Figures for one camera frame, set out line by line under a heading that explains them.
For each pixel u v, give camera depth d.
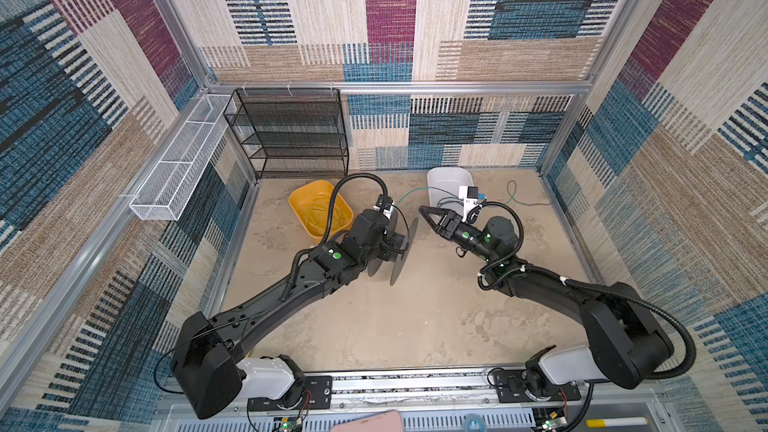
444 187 1.11
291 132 1.10
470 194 0.73
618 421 0.70
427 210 0.74
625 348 0.42
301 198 1.05
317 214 1.08
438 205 1.08
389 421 0.69
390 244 0.69
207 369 0.39
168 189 0.92
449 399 0.73
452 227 0.69
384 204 0.64
